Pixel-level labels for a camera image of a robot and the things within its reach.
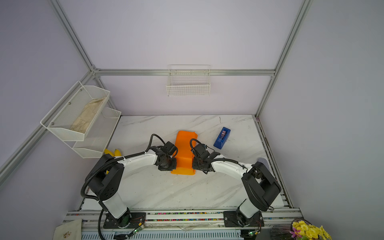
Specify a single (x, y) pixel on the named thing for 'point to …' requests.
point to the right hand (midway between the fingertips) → (194, 164)
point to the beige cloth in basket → (82, 122)
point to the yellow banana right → (117, 153)
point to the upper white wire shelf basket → (70, 119)
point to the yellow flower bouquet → (306, 231)
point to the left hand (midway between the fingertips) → (172, 168)
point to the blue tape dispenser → (222, 138)
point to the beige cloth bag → (69, 230)
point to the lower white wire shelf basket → (95, 141)
